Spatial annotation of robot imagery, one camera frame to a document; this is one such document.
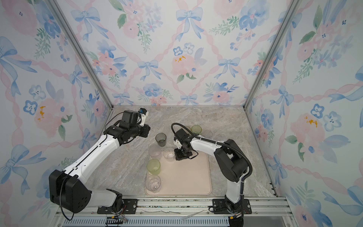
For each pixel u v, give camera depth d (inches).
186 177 34.2
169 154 36.3
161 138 39.3
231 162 19.2
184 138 28.7
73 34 31.4
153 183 32.0
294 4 26.8
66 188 15.6
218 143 20.9
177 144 33.7
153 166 33.8
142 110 28.3
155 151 34.8
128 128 23.9
